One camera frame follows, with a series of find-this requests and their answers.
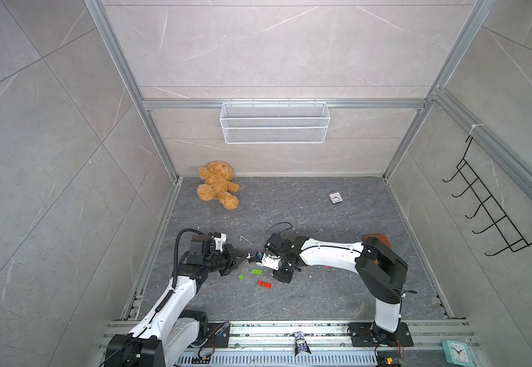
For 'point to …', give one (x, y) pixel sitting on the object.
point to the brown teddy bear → (217, 175)
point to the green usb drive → (257, 271)
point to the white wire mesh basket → (274, 122)
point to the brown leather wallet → (382, 237)
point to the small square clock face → (335, 197)
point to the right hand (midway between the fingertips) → (281, 272)
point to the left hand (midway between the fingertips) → (250, 252)
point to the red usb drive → (264, 284)
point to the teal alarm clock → (458, 353)
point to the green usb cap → (241, 277)
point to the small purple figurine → (300, 343)
